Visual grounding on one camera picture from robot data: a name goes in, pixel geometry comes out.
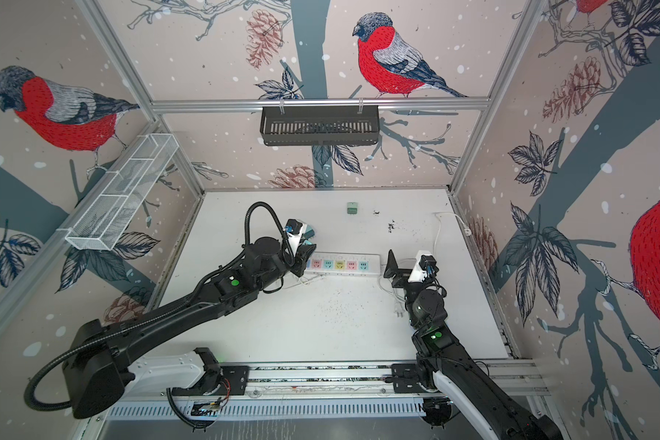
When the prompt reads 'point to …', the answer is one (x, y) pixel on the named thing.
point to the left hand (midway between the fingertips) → (311, 244)
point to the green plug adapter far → (352, 208)
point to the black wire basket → (326, 125)
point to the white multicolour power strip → (344, 264)
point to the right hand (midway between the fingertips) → (403, 255)
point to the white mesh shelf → (122, 191)
